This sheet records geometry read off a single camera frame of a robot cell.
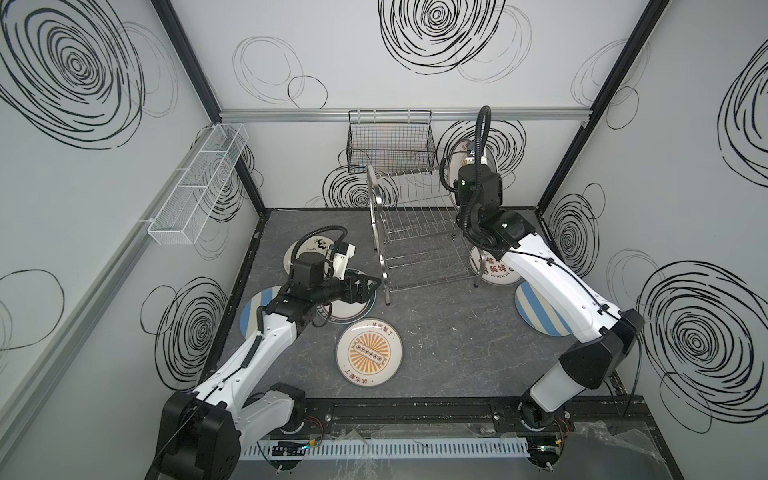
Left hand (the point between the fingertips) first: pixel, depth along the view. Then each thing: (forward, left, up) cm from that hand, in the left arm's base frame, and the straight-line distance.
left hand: (370, 279), depth 78 cm
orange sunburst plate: (-13, 0, -19) cm, 23 cm away
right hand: (+18, -26, +22) cm, 39 cm away
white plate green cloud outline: (+51, -40, +3) cm, 65 cm away
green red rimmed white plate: (-1, +10, -18) cm, 20 cm away
